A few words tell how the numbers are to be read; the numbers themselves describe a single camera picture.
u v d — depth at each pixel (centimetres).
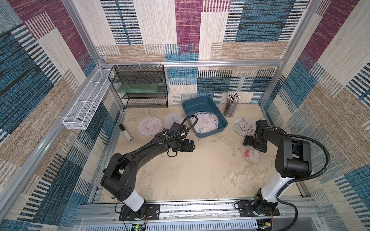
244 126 108
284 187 54
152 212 73
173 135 61
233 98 101
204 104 119
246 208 74
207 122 105
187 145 76
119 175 45
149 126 109
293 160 50
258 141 78
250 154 90
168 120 113
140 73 102
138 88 97
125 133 101
